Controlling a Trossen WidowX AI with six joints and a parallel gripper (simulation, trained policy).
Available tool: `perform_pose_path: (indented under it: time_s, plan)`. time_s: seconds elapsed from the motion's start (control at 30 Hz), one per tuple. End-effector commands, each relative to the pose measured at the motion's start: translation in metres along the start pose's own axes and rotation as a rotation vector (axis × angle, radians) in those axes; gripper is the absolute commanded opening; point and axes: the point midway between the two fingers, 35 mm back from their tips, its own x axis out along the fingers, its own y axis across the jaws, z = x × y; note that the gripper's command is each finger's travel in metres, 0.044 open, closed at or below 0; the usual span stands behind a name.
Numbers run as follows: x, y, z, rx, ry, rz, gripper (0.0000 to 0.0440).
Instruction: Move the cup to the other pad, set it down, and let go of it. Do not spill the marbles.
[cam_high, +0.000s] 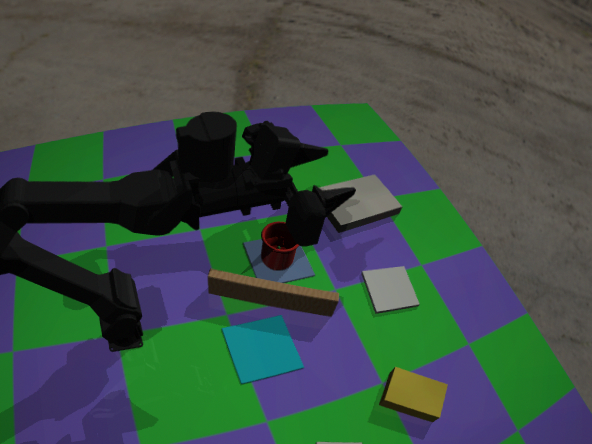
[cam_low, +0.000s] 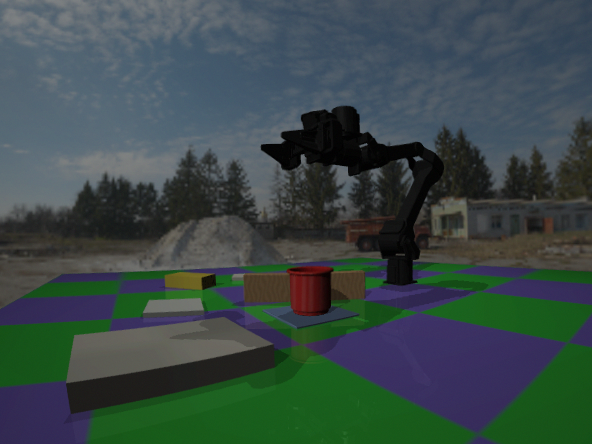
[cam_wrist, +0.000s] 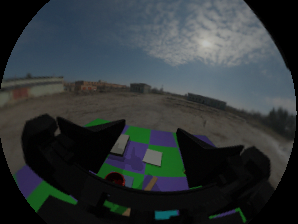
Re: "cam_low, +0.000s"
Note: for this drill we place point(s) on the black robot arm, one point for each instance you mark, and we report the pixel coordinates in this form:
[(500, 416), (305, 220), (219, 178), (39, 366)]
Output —
[(397, 236)]

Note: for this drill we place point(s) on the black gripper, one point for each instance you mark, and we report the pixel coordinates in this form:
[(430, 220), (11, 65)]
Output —
[(318, 144)]

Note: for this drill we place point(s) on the olive yellow rectangular block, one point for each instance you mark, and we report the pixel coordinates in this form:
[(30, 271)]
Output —
[(187, 280)]

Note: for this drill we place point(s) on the red cup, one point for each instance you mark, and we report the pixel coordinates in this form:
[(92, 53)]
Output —
[(310, 290)]

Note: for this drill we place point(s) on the brown flat bar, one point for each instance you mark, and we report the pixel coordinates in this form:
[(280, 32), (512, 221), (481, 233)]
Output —
[(275, 287)]

